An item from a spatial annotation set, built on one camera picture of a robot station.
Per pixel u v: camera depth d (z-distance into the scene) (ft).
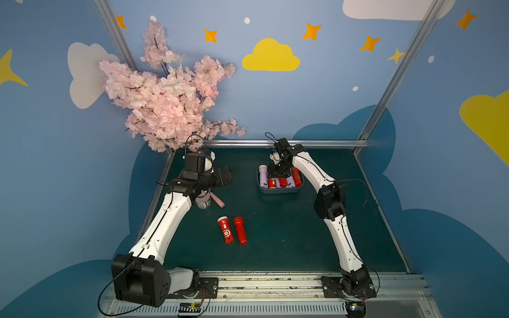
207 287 2.48
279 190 3.30
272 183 3.32
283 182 3.28
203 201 3.04
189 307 2.40
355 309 2.40
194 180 1.94
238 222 2.90
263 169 3.34
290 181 3.23
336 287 2.46
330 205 2.11
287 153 2.52
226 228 2.84
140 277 1.26
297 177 3.23
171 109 2.19
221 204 3.17
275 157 2.88
